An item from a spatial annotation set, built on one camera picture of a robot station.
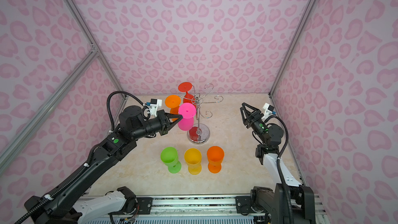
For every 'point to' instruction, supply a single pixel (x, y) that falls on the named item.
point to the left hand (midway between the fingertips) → (182, 114)
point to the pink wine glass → (187, 111)
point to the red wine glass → (186, 87)
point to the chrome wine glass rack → (199, 132)
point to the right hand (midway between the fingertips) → (241, 106)
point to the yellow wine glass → (193, 157)
